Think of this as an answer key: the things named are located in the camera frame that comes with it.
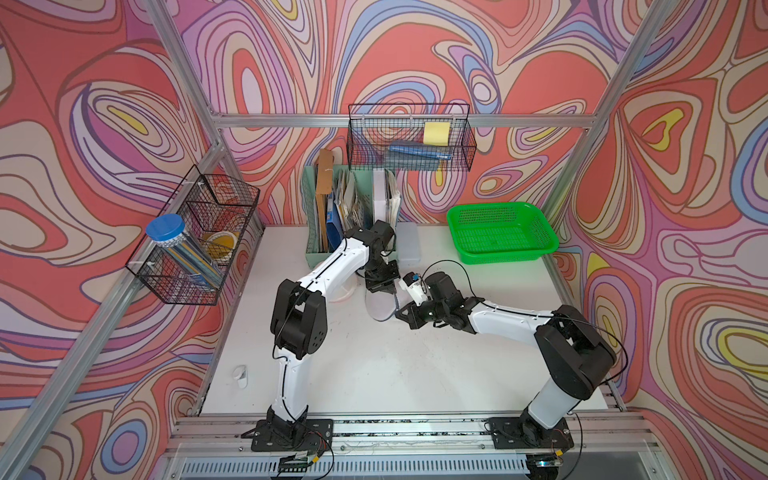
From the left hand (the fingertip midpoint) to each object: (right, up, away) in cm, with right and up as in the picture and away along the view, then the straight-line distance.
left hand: (400, 288), depth 88 cm
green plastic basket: (+42, +19, +30) cm, 55 cm away
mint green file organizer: (-12, +38, +17) cm, 44 cm away
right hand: (0, -10, 0) cm, 10 cm away
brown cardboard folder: (-22, +30, -3) cm, 37 cm away
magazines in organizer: (-16, +26, +8) cm, 32 cm away
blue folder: (-21, +18, +5) cm, 28 cm away
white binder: (-7, +29, +6) cm, 31 cm away
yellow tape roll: (-44, +13, -17) cm, 49 cm away
